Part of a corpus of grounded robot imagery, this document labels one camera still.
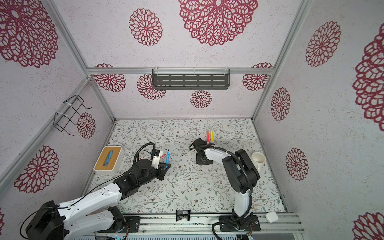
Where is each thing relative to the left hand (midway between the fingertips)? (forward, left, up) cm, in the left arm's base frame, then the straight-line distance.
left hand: (169, 167), depth 80 cm
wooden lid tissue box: (+9, +39, -8) cm, 41 cm away
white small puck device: (-23, -52, -12) cm, 58 cm away
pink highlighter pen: (+30, -25, -13) cm, 41 cm away
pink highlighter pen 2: (0, +1, +12) cm, 12 cm away
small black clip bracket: (-21, -6, -11) cm, 24 cm away
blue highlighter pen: (+2, 0, +5) cm, 6 cm away
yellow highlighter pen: (+30, -27, -12) cm, 43 cm away
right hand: (+11, -20, -12) cm, 26 cm away
